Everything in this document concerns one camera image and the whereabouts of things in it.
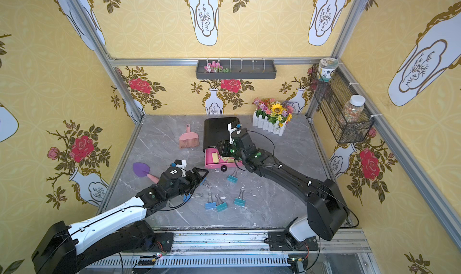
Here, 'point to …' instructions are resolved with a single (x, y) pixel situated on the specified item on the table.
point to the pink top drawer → (222, 164)
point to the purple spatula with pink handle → (143, 170)
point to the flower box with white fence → (271, 115)
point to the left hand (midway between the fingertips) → (201, 173)
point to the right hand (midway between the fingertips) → (223, 140)
